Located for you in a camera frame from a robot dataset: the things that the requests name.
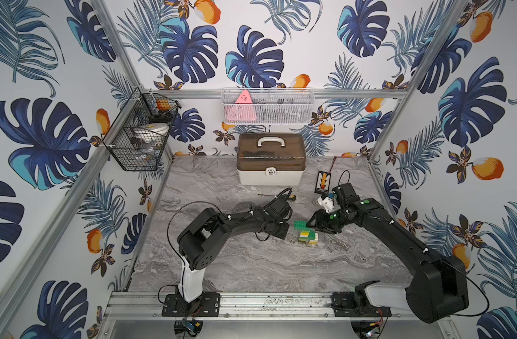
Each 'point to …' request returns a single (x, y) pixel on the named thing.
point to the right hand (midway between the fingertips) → (313, 225)
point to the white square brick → (316, 239)
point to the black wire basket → (138, 138)
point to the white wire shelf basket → (271, 106)
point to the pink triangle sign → (243, 110)
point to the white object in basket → (151, 130)
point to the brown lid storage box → (270, 159)
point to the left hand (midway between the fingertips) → (284, 229)
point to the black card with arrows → (323, 182)
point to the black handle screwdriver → (290, 197)
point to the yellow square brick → (304, 234)
